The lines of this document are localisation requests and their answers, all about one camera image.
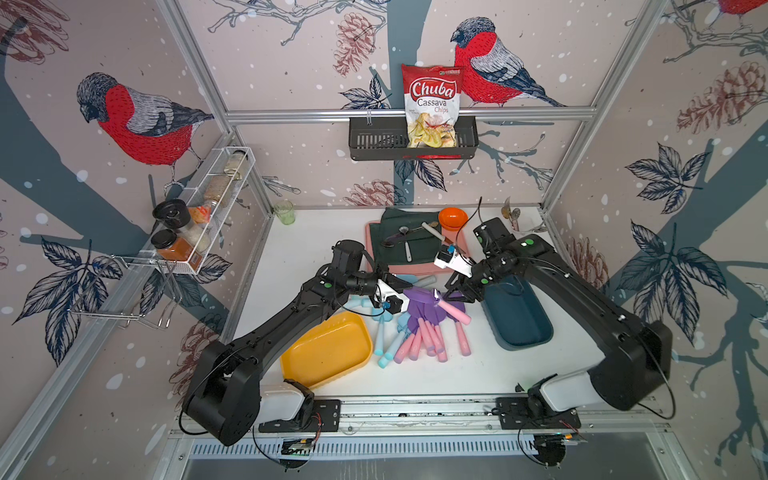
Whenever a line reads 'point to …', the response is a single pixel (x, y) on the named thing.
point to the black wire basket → (385, 139)
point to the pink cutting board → (455, 238)
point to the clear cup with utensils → (513, 215)
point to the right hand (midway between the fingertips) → (448, 287)
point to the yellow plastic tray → (329, 351)
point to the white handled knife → (436, 233)
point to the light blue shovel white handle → (415, 281)
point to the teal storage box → (514, 315)
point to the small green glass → (284, 209)
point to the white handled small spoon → (404, 230)
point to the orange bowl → (453, 218)
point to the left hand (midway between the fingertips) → (413, 272)
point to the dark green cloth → (400, 238)
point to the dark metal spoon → (389, 241)
